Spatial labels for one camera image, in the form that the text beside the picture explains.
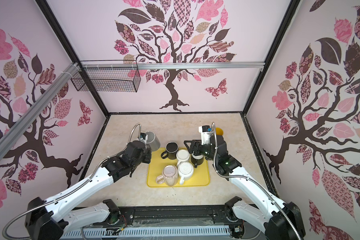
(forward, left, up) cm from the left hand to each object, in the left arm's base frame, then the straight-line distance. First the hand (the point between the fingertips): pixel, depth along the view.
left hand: (149, 151), depth 79 cm
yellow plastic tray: (-8, -29, -15) cm, 34 cm away
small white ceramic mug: (+2, -18, -9) cm, 21 cm away
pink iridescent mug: (-11, -12, -6) cm, 17 cm away
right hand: (+2, -21, +8) cm, 23 cm away
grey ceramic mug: (+1, -3, +7) cm, 8 cm away
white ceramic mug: (-7, -20, -9) cm, 23 cm away
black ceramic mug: (+6, -12, -8) cm, 15 cm away
